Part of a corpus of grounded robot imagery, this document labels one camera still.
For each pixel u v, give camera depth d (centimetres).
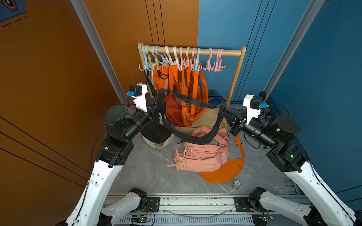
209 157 84
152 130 89
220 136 94
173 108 89
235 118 46
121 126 39
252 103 40
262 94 90
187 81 79
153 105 47
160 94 54
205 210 72
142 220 70
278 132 38
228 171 84
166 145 89
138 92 43
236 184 75
